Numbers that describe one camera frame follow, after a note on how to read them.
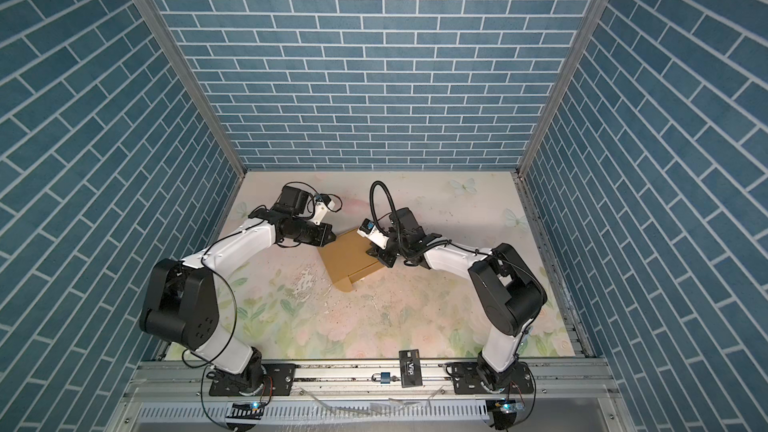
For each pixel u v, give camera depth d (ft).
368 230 2.57
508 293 1.56
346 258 3.16
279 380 2.42
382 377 2.44
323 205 2.70
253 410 2.37
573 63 2.90
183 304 1.46
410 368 2.50
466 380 2.41
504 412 2.34
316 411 2.31
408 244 2.37
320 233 2.58
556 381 2.47
